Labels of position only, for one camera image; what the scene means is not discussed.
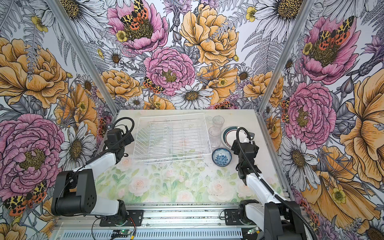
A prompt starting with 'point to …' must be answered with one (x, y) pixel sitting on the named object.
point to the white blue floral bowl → (221, 157)
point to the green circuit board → (125, 232)
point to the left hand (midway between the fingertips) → (122, 139)
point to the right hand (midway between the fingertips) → (243, 144)
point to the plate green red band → (228, 136)
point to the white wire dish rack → (171, 138)
